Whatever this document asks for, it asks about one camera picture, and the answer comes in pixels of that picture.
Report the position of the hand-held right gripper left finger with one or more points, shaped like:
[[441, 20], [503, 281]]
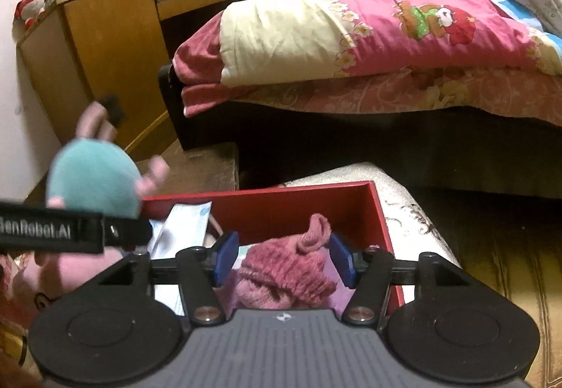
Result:
[[226, 256]]

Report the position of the red cardboard box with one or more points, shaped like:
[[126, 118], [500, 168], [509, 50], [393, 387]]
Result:
[[285, 212]]

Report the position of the pink cartoon printed quilt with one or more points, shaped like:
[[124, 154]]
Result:
[[307, 27]]

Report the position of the wooden cabinet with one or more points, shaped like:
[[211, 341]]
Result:
[[109, 41]]

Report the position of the blue face mask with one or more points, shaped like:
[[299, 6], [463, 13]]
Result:
[[184, 225]]

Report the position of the red and white plush toy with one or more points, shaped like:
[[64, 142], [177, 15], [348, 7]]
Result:
[[30, 6]]

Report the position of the pink knitted sock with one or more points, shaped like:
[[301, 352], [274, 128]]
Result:
[[281, 273]]

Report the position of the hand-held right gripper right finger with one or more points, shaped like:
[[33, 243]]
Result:
[[342, 258]]

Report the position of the pink pig plush teal dress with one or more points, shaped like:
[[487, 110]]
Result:
[[92, 177]]

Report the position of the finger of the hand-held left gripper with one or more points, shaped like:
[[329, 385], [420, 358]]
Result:
[[131, 230]]

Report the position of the dark pink bed sheet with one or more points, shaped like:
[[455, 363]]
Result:
[[202, 54]]

